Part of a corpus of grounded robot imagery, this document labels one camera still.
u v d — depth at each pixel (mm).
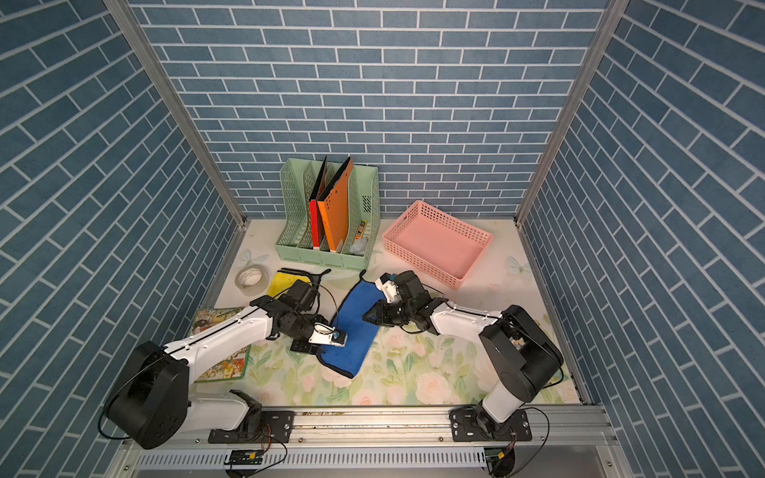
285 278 997
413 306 696
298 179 1090
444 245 1129
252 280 1016
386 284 820
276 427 736
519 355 456
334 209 857
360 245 1116
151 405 411
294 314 651
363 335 887
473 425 736
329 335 722
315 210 852
